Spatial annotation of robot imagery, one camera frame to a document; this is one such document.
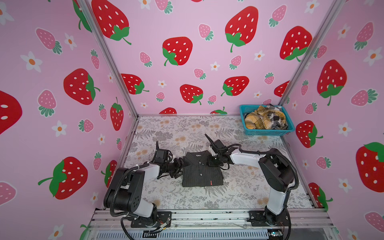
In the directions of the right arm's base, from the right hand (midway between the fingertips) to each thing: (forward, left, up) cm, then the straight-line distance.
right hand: (206, 163), depth 94 cm
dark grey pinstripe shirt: (-8, +5, +3) cm, 10 cm away
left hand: (-6, +11, +2) cm, 13 cm away
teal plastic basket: (+27, -39, +4) cm, 48 cm away
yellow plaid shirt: (+36, -36, +9) cm, 52 cm away
